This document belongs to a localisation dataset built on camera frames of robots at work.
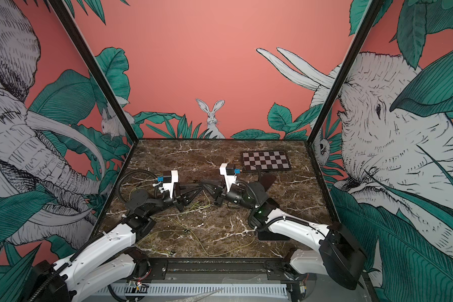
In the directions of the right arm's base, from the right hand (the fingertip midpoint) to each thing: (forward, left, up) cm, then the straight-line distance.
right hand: (200, 183), depth 63 cm
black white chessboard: (+34, -32, -30) cm, 56 cm away
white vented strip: (-27, +4, -32) cm, 42 cm away
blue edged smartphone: (+24, -30, -34) cm, 51 cm away
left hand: (0, 0, -2) cm, 2 cm away
